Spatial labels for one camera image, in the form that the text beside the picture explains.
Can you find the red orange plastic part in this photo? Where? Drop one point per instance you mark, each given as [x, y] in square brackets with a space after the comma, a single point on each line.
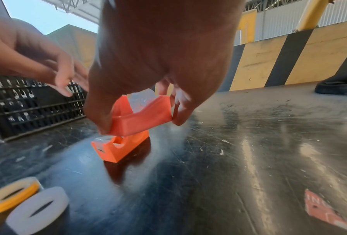
[144, 119]
[121, 149]

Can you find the person's right hand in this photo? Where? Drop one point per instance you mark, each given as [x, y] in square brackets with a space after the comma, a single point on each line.
[162, 41]

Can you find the white plastic spool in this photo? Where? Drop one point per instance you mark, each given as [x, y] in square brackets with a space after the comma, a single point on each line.
[141, 101]

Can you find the black baseball cap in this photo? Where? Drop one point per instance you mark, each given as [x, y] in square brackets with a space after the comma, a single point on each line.
[339, 85]

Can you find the red label scrap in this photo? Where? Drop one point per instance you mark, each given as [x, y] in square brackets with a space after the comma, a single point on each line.
[318, 206]

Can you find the yellow black striped barrier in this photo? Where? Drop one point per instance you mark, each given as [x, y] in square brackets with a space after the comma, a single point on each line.
[254, 64]

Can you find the black plastic crate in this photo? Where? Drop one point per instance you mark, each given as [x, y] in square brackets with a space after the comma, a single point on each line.
[31, 110]

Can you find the person's left hand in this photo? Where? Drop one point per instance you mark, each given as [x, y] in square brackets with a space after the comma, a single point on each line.
[25, 50]

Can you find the yellow steel column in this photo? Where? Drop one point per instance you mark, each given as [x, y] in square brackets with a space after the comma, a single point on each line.
[247, 27]
[313, 13]

